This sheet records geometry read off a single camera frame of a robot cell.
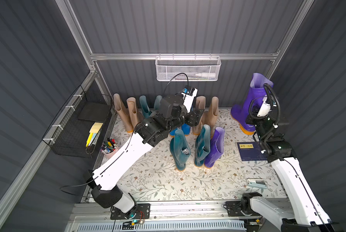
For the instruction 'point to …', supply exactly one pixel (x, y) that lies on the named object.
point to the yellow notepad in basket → (93, 130)
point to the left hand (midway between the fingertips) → (200, 110)
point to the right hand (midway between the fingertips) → (259, 106)
